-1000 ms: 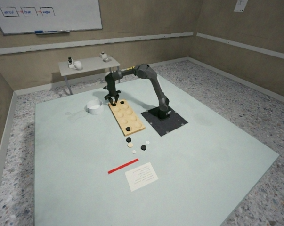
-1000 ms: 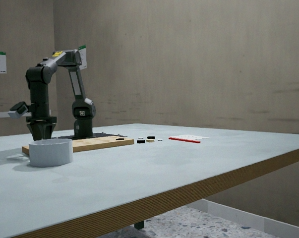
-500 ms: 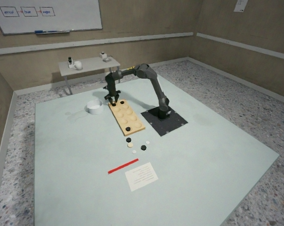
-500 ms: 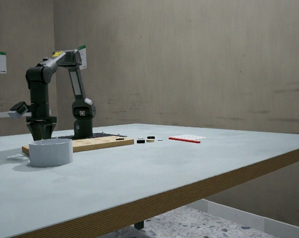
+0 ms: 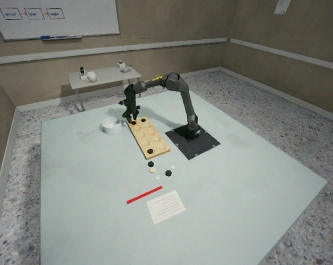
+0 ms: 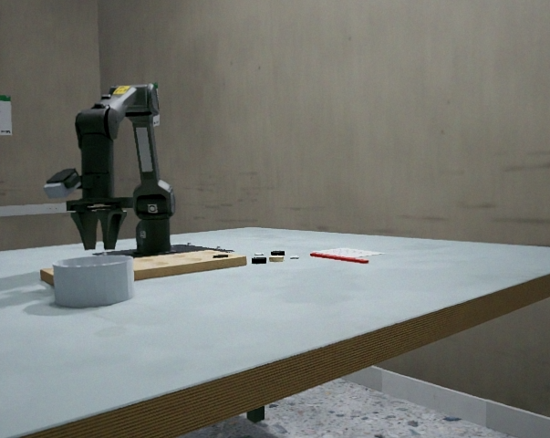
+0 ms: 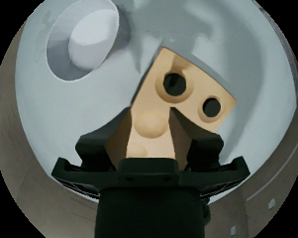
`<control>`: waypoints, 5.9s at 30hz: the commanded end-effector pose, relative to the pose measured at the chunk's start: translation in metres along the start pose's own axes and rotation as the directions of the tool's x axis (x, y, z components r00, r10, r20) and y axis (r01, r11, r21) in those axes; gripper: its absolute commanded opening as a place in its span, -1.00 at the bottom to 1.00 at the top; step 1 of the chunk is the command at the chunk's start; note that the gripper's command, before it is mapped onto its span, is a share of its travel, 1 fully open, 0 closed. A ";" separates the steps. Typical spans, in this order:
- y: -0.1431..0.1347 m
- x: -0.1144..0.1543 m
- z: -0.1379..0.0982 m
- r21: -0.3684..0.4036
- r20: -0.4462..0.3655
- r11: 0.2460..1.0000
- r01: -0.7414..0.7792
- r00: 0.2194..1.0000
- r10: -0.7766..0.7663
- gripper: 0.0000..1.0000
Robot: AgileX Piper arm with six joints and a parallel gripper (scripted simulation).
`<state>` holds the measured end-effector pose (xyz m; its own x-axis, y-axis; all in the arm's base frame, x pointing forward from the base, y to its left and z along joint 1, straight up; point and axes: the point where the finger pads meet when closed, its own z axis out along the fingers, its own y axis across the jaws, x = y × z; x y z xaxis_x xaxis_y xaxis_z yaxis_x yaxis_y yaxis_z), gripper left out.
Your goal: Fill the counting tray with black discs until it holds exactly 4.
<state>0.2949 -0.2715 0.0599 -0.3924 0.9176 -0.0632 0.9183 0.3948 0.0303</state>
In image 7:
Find black disc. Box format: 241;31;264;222
163;73;187;96
202;98;221;118

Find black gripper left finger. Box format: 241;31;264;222
75;107;133;173

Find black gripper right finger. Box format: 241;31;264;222
168;107;224;172

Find tan tray with round pockets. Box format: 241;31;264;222
126;47;237;158

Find light grey round tub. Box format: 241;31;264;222
46;0;131;82

